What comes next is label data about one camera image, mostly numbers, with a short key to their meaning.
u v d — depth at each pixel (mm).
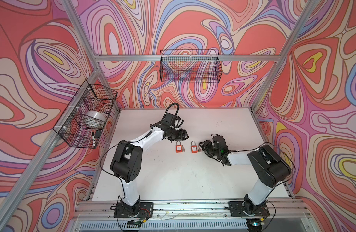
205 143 885
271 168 480
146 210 723
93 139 718
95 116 733
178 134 816
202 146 857
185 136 835
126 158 526
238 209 729
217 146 771
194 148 957
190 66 964
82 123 726
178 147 959
